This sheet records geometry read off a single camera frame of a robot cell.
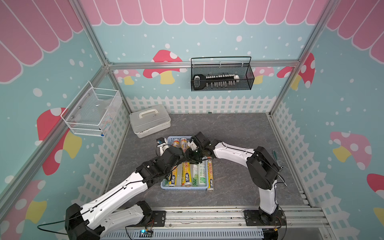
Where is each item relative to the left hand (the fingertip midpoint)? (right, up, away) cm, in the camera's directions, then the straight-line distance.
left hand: (176, 155), depth 77 cm
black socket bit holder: (+13, +42, +13) cm, 46 cm away
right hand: (+3, -5, +8) cm, 10 cm away
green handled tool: (+62, -4, +20) cm, 65 cm away
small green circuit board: (-14, -38, -4) cm, 41 cm away
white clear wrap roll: (+14, -12, +8) cm, 20 cm away
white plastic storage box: (-21, +19, +22) cm, 36 cm away
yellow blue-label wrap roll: (+5, -10, +1) cm, 12 cm away
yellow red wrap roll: (+18, -16, +6) cm, 25 cm away
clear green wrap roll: (+1, -13, +8) cm, 15 cm away
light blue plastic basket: (-3, -15, +1) cm, 16 cm away
